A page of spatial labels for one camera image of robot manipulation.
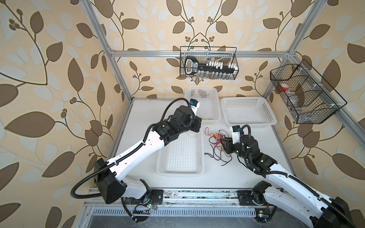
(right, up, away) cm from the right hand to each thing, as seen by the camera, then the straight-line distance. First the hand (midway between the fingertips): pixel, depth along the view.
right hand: (223, 140), depth 79 cm
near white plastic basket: (-23, -13, +10) cm, 28 cm away
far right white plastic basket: (+33, +17, +32) cm, 49 cm away
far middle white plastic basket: (-2, +19, +36) cm, 41 cm away
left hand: (-12, +13, -9) cm, 20 cm away
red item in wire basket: (+36, +30, +3) cm, 47 cm away
